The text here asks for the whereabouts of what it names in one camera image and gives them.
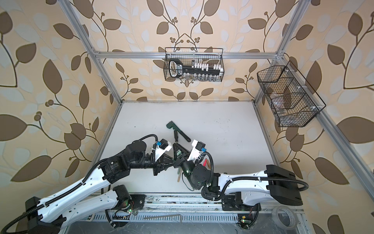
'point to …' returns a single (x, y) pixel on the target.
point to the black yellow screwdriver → (176, 133)
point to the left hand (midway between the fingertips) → (175, 158)
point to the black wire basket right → (293, 101)
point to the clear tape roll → (292, 215)
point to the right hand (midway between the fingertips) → (172, 149)
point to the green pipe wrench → (171, 125)
